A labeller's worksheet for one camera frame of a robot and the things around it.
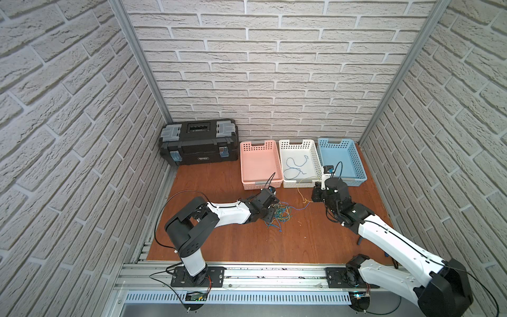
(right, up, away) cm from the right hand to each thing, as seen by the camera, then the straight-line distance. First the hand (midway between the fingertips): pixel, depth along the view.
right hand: (318, 183), depth 82 cm
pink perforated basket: (-26, +7, +31) cm, 41 cm away
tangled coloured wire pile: (-15, -15, +8) cm, 23 cm away
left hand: (-19, -13, +9) cm, 25 cm away
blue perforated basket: (+23, +13, +31) cm, 41 cm away
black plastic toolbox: (-59, +19, +16) cm, 64 cm away
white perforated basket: (+4, +6, +24) cm, 25 cm away
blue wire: (-6, +5, +26) cm, 27 cm away
